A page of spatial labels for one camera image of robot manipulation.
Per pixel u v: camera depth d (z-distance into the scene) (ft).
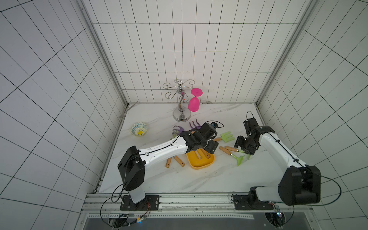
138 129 3.38
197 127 2.03
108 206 2.37
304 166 1.40
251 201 2.17
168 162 2.81
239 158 2.90
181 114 3.62
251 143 2.28
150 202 2.37
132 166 1.39
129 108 3.86
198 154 2.92
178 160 2.87
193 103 3.11
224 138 3.21
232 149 3.00
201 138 1.90
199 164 2.75
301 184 1.34
